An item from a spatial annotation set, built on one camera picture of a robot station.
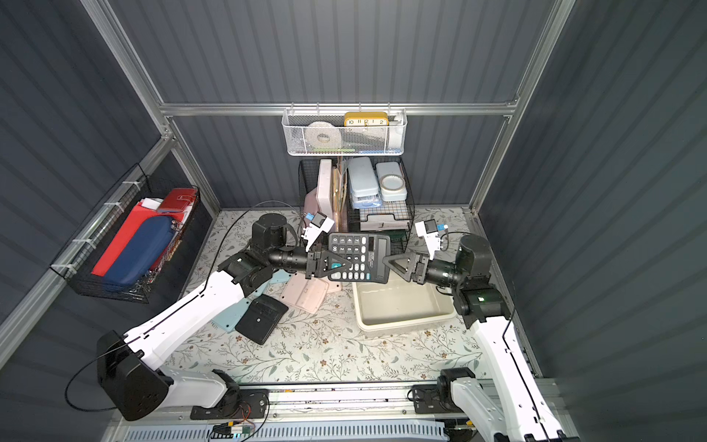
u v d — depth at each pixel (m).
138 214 0.76
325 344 0.84
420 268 0.57
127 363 0.39
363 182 0.94
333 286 0.96
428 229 0.60
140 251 0.69
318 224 0.60
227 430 0.70
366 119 0.87
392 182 0.97
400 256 0.59
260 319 0.87
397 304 0.96
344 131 0.88
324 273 0.61
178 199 0.80
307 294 0.91
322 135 0.84
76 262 0.61
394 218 0.91
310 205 1.09
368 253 0.63
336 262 0.63
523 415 0.39
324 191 0.92
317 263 0.59
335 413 0.73
